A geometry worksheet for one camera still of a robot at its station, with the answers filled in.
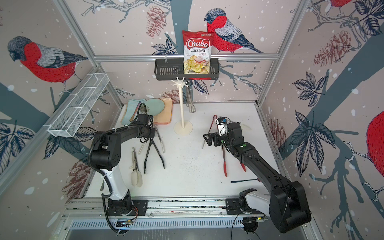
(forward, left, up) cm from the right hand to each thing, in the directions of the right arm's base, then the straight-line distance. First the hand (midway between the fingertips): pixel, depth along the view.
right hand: (210, 133), depth 83 cm
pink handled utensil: (+38, +58, -15) cm, 71 cm away
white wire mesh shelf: (-3, +70, +15) cm, 71 cm away
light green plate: (+34, +43, -14) cm, 57 cm away
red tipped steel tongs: (-14, -9, -15) cm, 22 cm away
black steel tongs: (+2, +38, -15) cm, 41 cm away
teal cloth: (+33, +61, -14) cm, 71 cm away
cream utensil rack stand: (+15, +19, -15) cm, 28 cm away
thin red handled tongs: (-3, -3, +9) cm, 10 cm away
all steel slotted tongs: (+15, +12, +10) cm, 22 cm away
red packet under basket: (+30, +7, +16) cm, 35 cm away
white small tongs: (+2, +32, -16) cm, 36 cm away
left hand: (+11, +39, -14) cm, 43 cm away
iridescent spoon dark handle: (-21, -13, -16) cm, 30 cm away
